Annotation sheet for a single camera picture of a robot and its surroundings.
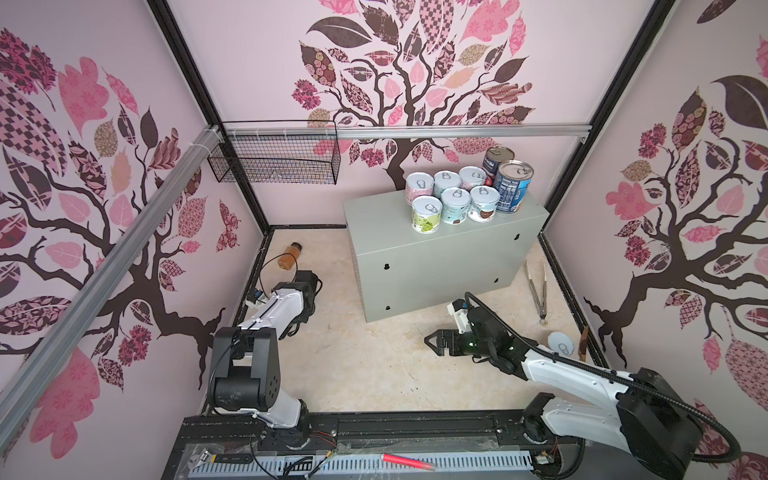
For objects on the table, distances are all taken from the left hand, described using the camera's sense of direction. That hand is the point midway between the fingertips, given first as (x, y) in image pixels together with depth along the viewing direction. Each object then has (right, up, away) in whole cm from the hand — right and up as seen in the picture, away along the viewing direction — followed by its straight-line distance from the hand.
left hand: (272, 326), depth 85 cm
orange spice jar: (-4, +19, +23) cm, 30 cm away
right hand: (+47, -2, -2) cm, 47 cm away
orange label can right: (+83, -5, -1) cm, 83 cm away
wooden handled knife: (+92, -7, +3) cm, 93 cm away
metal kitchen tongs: (+84, +4, +11) cm, 85 cm away
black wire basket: (-13, +60, +37) cm, 72 cm away
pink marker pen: (+39, -29, -15) cm, 50 cm away
